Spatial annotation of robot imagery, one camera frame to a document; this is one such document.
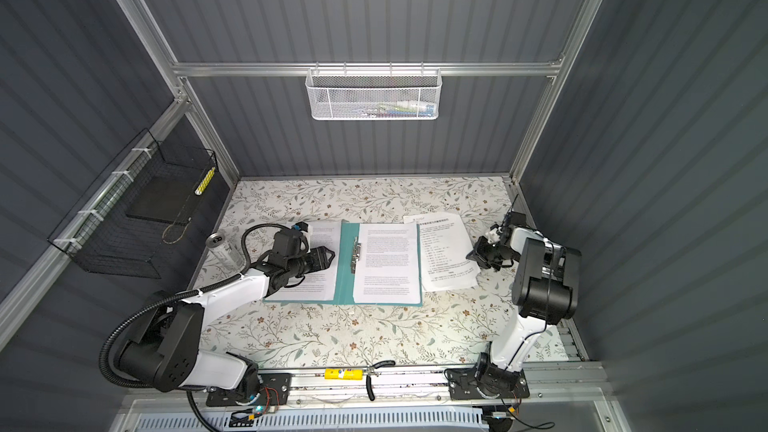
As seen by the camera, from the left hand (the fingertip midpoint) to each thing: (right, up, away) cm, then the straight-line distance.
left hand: (328, 254), depth 91 cm
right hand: (+47, -2, +5) cm, 47 cm away
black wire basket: (-45, +9, -27) cm, 53 cm away
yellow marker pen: (-33, +23, -8) cm, 41 cm away
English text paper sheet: (-3, -9, +2) cm, 10 cm away
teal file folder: (+5, -6, +3) cm, 8 cm away
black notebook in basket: (-41, +17, -13) cm, 46 cm away
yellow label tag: (+8, -27, -17) cm, 33 cm away
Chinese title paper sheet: (+38, +2, +11) cm, 40 cm away
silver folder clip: (+8, -1, +5) cm, 10 cm away
